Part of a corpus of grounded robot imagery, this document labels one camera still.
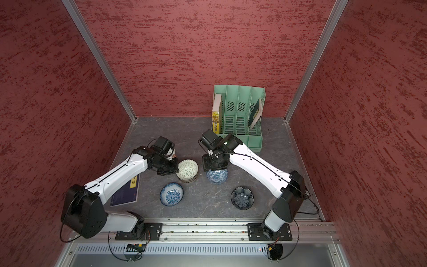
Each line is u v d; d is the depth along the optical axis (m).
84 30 0.77
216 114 0.88
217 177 0.90
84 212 0.41
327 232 0.76
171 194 0.85
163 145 0.67
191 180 0.84
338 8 0.71
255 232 0.74
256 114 1.05
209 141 0.57
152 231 0.74
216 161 0.61
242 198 0.83
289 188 0.41
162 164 0.68
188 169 0.87
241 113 1.19
